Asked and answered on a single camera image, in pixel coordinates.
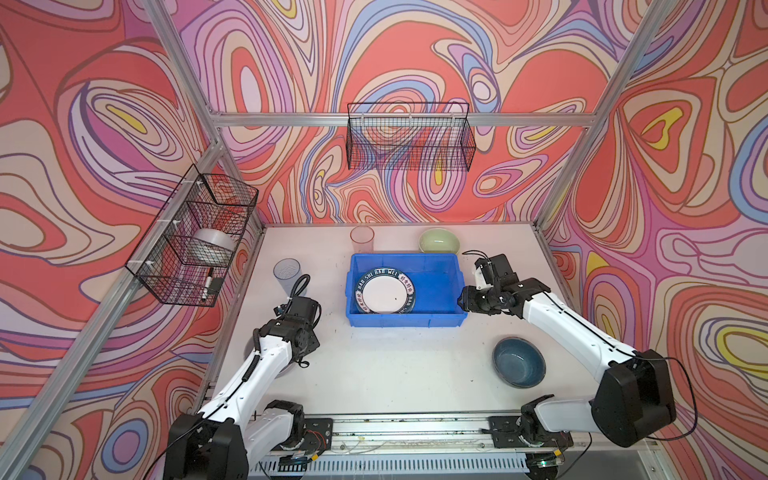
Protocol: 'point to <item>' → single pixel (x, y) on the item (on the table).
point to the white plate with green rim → (385, 291)
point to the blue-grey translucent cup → (288, 271)
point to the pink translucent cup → (362, 239)
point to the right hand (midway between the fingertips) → (467, 308)
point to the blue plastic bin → (438, 281)
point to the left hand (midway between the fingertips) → (307, 343)
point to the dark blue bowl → (519, 362)
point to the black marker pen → (207, 286)
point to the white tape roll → (211, 247)
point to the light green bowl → (439, 240)
